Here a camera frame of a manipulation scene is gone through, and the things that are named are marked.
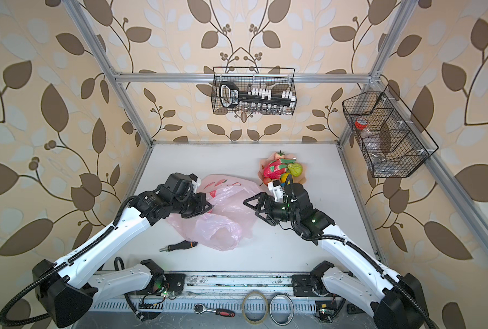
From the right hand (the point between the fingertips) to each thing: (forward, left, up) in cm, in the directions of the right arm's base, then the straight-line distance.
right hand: (249, 210), depth 71 cm
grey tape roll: (-26, -14, -22) cm, 37 cm away
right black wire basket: (+20, -53, +12) cm, 58 cm away
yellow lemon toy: (+25, -17, -16) cm, 34 cm away
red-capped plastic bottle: (+18, -46, +13) cm, 51 cm away
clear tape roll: (-27, -5, -20) cm, 34 cm away
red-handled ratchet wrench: (-26, +18, -20) cm, 37 cm away
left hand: (+3, +13, -2) cm, 13 cm away
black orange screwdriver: (-5, +27, -19) cm, 33 cm away
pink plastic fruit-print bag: (-3, +6, -1) cm, 7 cm away
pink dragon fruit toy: (+26, -13, -11) cm, 31 cm away
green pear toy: (+28, -23, -13) cm, 39 cm away
